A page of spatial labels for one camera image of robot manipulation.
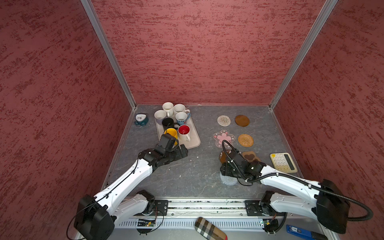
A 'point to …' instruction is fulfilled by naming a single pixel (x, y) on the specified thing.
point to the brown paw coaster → (250, 156)
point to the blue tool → (305, 233)
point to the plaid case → (208, 230)
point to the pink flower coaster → (223, 135)
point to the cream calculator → (283, 162)
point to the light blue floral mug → (182, 117)
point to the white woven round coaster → (223, 120)
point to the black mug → (167, 122)
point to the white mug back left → (160, 114)
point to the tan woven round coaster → (245, 140)
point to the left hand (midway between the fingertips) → (181, 156)
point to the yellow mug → (172, 132)
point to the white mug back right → (179, 107)
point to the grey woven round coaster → (228, 180)
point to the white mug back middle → (168, 107)
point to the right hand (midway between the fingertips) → (224, 174)
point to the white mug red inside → (183, 131)
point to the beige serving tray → (195, 139)
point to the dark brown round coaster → (242, 120)
